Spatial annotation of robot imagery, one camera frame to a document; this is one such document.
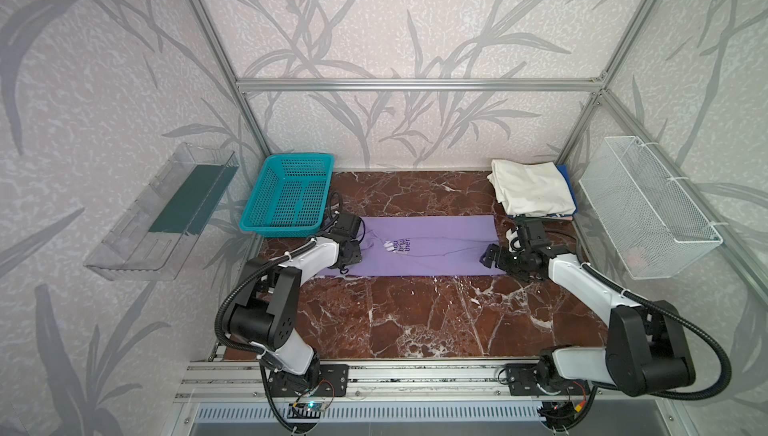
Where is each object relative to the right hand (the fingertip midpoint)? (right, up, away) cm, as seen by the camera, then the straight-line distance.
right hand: (493, 254), depth 90 cm
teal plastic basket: (-70, +18, +22) cm, 75 cm away
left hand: (-44, +2, +5) cm, 44 cm away
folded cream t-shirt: (+18, +20, +13) cm, 30 cm away
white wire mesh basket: (+27, +11, -26) cm, 39 cm away
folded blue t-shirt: (+34, +29, +23) cm, 50 cm away
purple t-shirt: (-30, +1, +9) cm, 31 cm away
